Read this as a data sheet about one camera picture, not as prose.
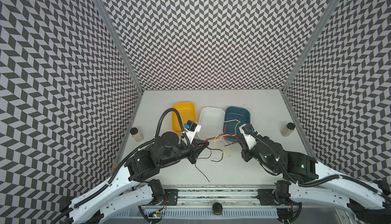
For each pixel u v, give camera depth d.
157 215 0.66
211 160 0.78
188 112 1.06
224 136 0.93
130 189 0.44
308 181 0.43
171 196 0.72
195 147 0.51
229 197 0.75
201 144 0.60
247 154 0.55
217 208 0.63
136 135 0.82
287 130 0.88
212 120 1.04
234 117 1.01
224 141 0.92
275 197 0.65
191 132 0.53
